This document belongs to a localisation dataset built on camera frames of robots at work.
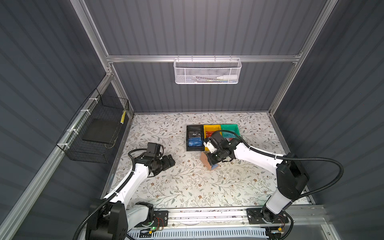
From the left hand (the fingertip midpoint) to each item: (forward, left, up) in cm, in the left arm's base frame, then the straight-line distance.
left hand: (170, 165), depth 84 cm
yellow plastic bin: (+27, -27, 0) cm, 38 cm away
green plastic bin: (+30, -40, -3) cm, 50 cm away
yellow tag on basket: (+21, +27, +18) cm, 39 cm away
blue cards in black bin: (+20, -14, -5) cm, 25 cm away
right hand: (+3, -23, +1) cm, 23 cm away
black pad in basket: (+8, +31, +22) cm, 39 cm away
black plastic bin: (+30, -14, -6) cm, 33 cm away
